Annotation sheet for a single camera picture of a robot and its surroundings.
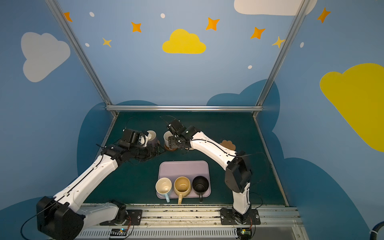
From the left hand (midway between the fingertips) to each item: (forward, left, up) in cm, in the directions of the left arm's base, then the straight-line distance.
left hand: (159, 151), depth 78 cm
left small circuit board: (-34, +19, -22) cm, 45 cm away
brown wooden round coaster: (+11, -1, -14) cm, 18 cm away
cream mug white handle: (+19, 0, -10) cm, 21 cm away
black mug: (-12, -22, -16) cm, 30 cm away
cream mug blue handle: (-13, -2, -16) cm, 21 cm away
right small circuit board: (-34, -44, -21) cm, 60 cm away
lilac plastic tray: (-2, -5, -20) cm, 20 cm away
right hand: (+7, -8, -1) cm, 11 cm away
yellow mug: (-13, -12, -18) cm, 25 cm away
